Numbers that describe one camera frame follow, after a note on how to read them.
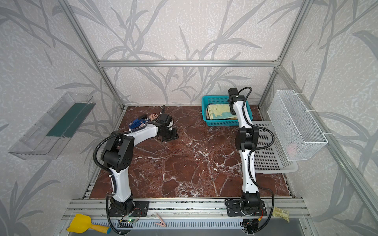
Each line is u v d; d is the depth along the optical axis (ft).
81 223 2.32
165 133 2.77
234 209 2.39
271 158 2.99
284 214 2.32
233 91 2.90
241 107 2.45
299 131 2.02
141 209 2.38
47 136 2.11
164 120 2.64
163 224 2.27
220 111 3.56
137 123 3.52
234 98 2.59
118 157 1.71
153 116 3.67
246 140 2.20
